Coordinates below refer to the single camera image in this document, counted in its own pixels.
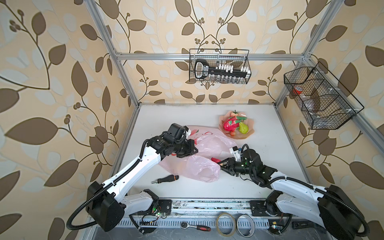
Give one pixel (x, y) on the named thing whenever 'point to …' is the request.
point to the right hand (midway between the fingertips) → (218, 167)
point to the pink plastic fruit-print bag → (210, 144)
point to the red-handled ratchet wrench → (185, 225)
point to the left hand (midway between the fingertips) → (200, 150)
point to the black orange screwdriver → (168, 178)
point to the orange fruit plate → (239, 136)
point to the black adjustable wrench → (299, 225)
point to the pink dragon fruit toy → (232, 123)
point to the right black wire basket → (325, 103)
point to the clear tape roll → (217, 224)
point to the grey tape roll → (252, 228)
